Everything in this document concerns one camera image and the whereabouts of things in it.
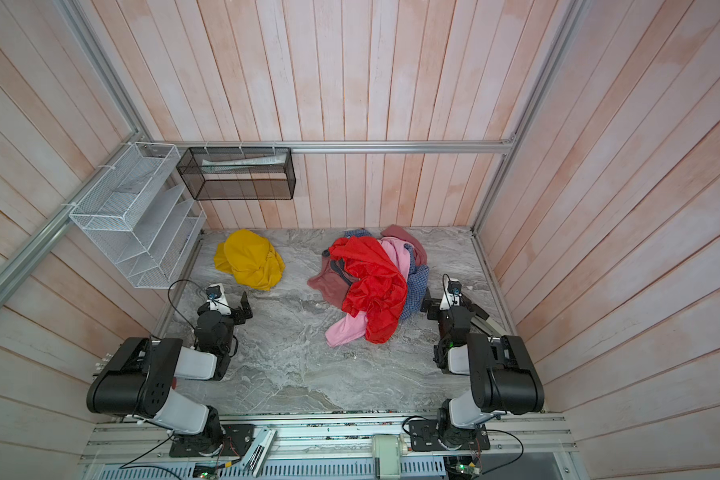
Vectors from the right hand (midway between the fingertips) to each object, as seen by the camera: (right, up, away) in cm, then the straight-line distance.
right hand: (444, 288), depth 91 cm
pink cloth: (-28, -12, -2) cm, 31 cm away
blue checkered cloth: (-7, +2, +4) cm, 9 cm away
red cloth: (-21, +1, -2) cm, 21 cm away
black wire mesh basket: (-68, +40, +15) cm, 80 cm away
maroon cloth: (-37, +1, +13) cm, 39 cm away
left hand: (-66, -3, 0) cm, 66 cm away
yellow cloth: (-65, +9, +14) cm, 67 cm away
